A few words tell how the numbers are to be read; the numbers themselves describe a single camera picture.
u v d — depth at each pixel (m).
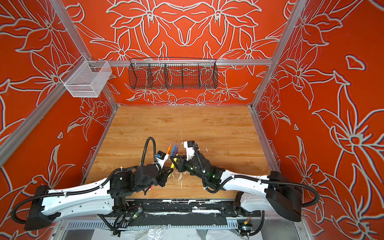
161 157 0.62
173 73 0.99
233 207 0.65
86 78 0.92
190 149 0.67
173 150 0.93
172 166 0.71
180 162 0.65
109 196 0.49
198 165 0.54
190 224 0.70
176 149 0.95
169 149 0.95
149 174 0.52
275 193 0.41
